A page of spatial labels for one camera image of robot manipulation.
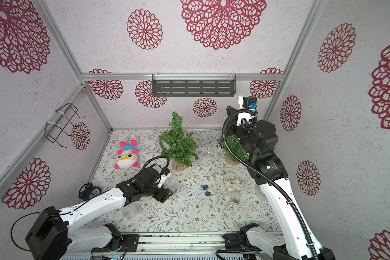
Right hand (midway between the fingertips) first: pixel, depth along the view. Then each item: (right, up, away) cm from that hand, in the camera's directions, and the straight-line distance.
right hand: (230, 105), depth 56 cm
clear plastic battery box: (+9, -42, +32) cm, 54 cm away
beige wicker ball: (+7, -38, +33) cm, 51 cm away
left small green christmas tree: (-20, -14, +22) cm, 33 cm away
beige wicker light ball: (-2, -33, +38) cm, 51 cm away
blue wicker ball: (-5, -40, +32) cm, 52 cm away
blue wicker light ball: (-6, -38, +36) cm, 53 cm away
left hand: (-26, -37, +27) cm, 53 cm away
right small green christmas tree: (+10, -16, +28) cm, 33 cm away
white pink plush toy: (-53, -21, +41) cm, 70 cm away
